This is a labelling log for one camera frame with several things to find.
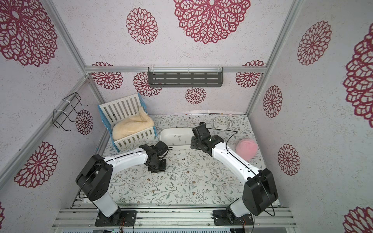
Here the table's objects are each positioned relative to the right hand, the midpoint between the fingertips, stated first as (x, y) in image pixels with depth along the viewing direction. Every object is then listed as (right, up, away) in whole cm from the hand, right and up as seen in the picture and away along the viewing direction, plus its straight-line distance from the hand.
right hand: (199, 143), depth 85 cm
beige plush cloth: (-50, +11, +18) cm, 54 cm away
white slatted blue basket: (-61, +21, +19) cm, 67 cm away
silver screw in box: (-12, 0, +21) cm, 24 cm away
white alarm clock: (+21, +13, +27) cm, 37 cm away
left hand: (-22, -17, +3) cm, 28 cm away
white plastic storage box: (-14, +1, +21) cm, 25 cm away
